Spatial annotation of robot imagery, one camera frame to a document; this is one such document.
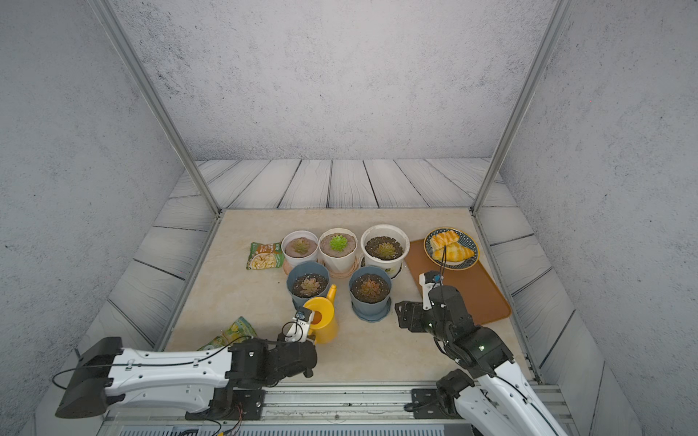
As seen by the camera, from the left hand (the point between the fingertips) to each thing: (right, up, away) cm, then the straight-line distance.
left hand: (318, 345), depth 76 cm
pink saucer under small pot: (-15, +18, +26) cm, 35 cm away
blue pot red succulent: (+15, +12, +9) cm, 21 cm away
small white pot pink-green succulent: (-9, +26, +20) cm, 34 cm away
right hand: (+24, +11, -3) cm, 27 cm away
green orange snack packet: (-24, +22, +29) cm, 44 cm away
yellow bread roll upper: (+43, +28, +29) cm, 59 cm away
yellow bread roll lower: (+46, +24, +23) cm, 56 cm away
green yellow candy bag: (-25, +1, +9) cm, 27 cm away
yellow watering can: (+2, +6, -2) cm, 7 cm away
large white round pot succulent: (+20, +26, +18) cm, 38 cm away
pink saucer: (+6, +16, +24) cm, 29 cm away
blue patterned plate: (+53, +28, +32) cm, 68 cm away
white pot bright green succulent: (+4, +26, +18) cm, 32 cm away
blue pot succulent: (-5, +15, +13) cm, 21 cm away
